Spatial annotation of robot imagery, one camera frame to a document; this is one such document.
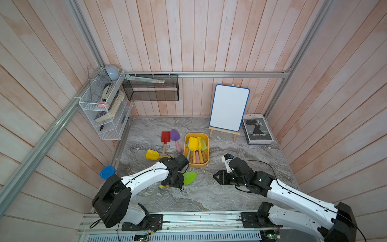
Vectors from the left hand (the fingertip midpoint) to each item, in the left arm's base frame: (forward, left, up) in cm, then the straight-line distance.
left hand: (173, 186), depth 82 cm
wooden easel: (+35, -39, +4) cm, 52 cm away
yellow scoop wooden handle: (+27, -11, -1) cm, 30 cm away
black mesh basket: (+62, +28, +18) cm, 70 cm away
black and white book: (+41, -57, +1) cm, 70 cm away
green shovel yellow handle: (-1, +7, 0) cm, 7 cm away
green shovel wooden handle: (+6, -9, -3) cm, 11 cm away
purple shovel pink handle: (+19, -14, -1) cm, 23 cm away
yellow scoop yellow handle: (+17, -16, 0) cm, 23 cm away
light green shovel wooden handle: (+24, -19, -2) cm, 30 cm away
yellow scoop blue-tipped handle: (+23, -8, -2) cm, 25 cm away
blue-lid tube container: (+1, +31, +16) cm, 34 cm away
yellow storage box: (+32, -19, +2) cm, 38 cm away
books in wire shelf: (+41, +33, +29) cm, 60 cm away
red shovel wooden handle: (+36, +9, -4) cm, 37 cm away
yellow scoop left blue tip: (+21, +14, -3) cm, 25 cm away
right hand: (+3, -22, +8) cm, 24 cm away
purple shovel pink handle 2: (+37, +2, -2) cm, 37 cm away
